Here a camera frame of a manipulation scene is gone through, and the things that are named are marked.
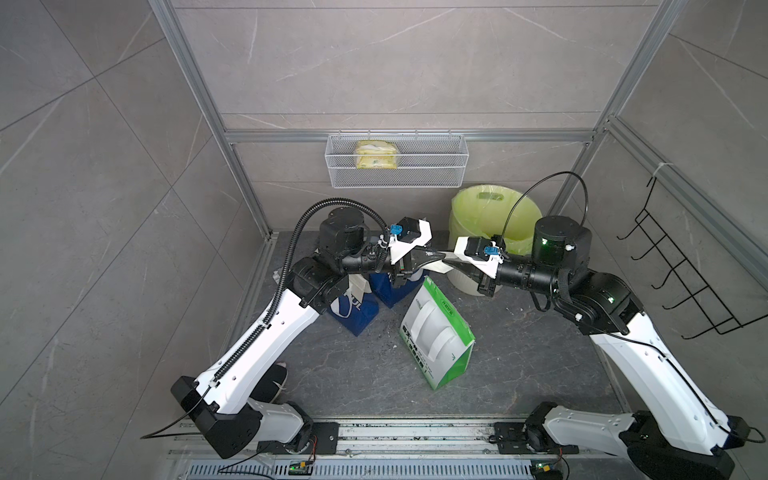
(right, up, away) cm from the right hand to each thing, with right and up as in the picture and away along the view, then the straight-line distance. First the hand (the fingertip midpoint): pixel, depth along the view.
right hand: (452, 251), depth 56 cm
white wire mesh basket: (-1, +32, +44) cm, 54 cm away
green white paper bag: (-1, -20, +11) cm, 23 cm away
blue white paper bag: (-22, -16, +24) cm, 36 cm away
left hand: (-2, 0, -2) cm, 3 cm away
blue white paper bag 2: (-14, -11, +37) cm, 41 cm away
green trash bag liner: (+19, +14, +39) cm, 46 cm away
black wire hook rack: (+56, -5, +11) cm, 58 cm away
